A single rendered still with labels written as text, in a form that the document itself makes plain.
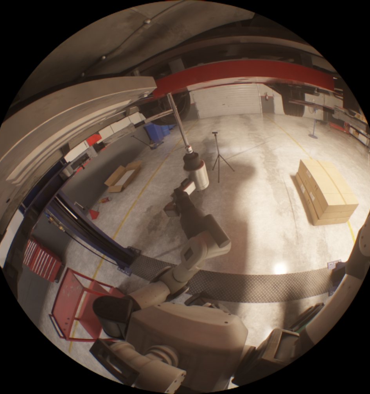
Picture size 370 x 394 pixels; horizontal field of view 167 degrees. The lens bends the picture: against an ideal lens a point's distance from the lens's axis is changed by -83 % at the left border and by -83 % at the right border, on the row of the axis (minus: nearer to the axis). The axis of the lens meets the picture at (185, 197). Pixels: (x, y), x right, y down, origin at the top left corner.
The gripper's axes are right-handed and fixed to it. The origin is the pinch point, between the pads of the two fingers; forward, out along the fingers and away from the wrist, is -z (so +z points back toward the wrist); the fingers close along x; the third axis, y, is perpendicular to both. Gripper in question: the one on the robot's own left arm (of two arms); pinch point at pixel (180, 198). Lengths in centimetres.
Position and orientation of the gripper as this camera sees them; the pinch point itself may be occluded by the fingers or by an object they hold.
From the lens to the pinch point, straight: 50.3
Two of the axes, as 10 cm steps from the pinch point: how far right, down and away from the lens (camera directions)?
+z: 3.7, 5.8, -7.3
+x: -2.9, -6.7, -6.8
